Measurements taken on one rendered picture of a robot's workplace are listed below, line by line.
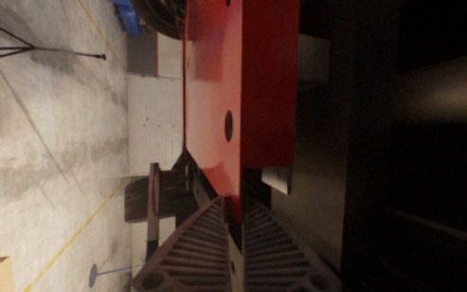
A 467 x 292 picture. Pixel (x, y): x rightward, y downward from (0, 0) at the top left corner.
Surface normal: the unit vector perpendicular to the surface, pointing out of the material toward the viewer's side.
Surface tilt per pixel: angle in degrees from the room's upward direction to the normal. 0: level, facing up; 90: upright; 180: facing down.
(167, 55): 90
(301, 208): 180
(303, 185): 180
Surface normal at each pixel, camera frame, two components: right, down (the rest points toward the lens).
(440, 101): -0.86, 0.45
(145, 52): 0.35, 0.07
